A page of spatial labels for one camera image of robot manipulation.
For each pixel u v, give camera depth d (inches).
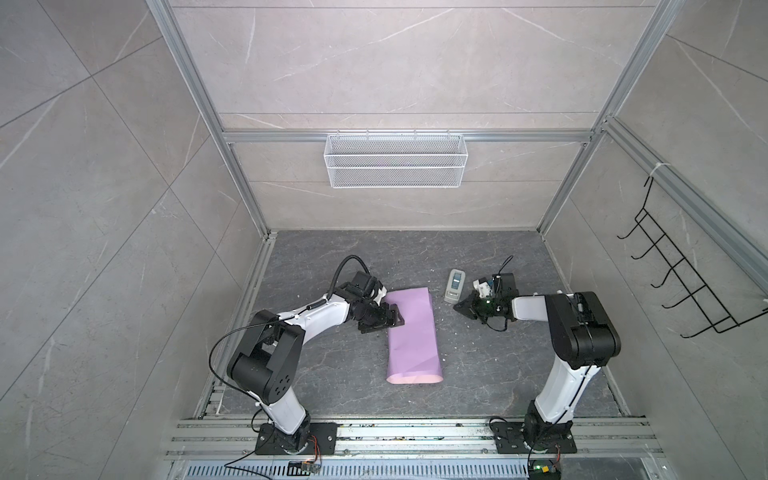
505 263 44.8
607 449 28.9
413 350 32.2
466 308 34.8
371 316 30.6
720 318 23.0
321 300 23.5
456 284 38.9
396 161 39.7
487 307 34.4
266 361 18.0
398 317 32.9
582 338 19.7
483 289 36.9
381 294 34.0
